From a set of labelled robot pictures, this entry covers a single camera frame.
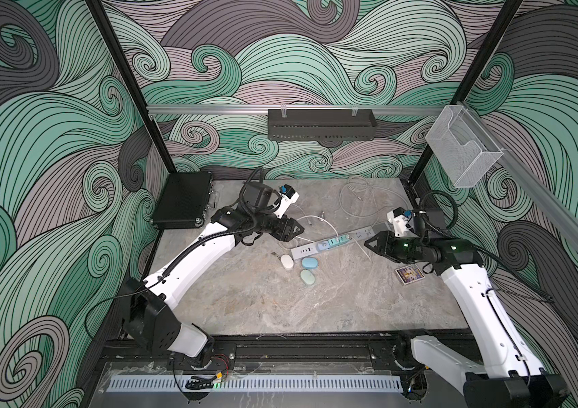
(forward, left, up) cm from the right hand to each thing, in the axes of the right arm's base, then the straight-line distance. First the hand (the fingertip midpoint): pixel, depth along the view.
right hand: (367, 245), depth 73 cm
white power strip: (+9, +14, -18) cm, 25 cm away
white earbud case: (+5, +24, -20) cm, 32 cm away
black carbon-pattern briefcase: (+32, +68, -16) cm, 77 cm away
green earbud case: (-1, +17, -20) cm, 26 cm away
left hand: (+6, +21, +4) cm, 22 cm away
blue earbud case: (+5, +15, -21) cm, 26 cm away
